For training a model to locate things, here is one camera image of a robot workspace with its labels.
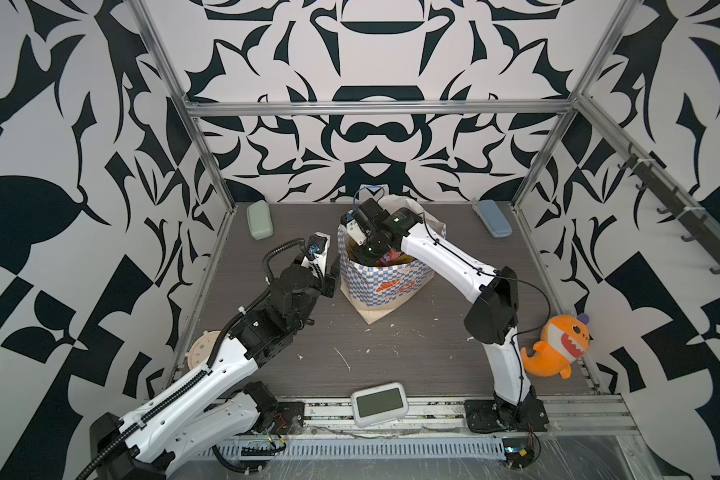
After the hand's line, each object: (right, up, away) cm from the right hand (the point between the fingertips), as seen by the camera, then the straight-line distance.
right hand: (359, 253), depth 85 cm
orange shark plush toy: (+54, -22, -6) cm, 58 cm away
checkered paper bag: (+5, -9, -7) cm, 13 cm away
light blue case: (+49, +11, +27) cm, 57 cm away
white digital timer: (+5, -36, -12) cm, 38 cm away
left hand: (-7, +2, -16) cm, 18 cm away
